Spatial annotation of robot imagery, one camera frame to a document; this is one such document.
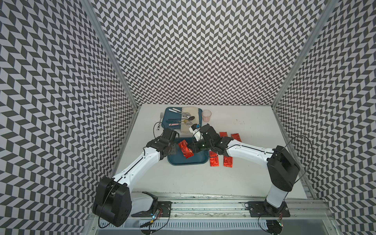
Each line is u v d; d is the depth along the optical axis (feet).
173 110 3.95
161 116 3.68
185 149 2.70
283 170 1.50
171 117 3.70
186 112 3.75
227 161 2.92
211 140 2.11
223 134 3.36
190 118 3.54
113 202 1.30
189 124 3.57
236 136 3.25
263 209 2.13
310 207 2.52
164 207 2.41
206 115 3.53
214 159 2.93
